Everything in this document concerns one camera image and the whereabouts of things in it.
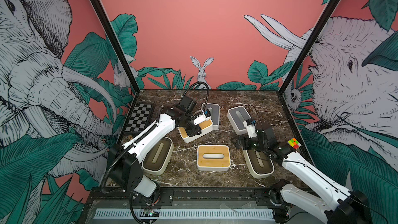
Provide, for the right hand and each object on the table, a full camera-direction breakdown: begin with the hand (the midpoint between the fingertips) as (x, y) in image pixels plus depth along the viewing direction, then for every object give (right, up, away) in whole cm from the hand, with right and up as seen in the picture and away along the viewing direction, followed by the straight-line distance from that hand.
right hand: (236, 136), depth 80 cm
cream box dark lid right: (+12, -14, 0) cm, 18 cm away
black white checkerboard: (-60, +8, +20) cm, 64 cm away
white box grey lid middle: (-10, +13, +27) cm, 32 cm away
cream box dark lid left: (-41, -13, 0) cm, 43 cm away
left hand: (-20, +6, 0) cm, 21 cm away
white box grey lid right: (+4, +10, +20) cm, 23 cm away
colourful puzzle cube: (+35, -6, +8) cm, 36 cm away
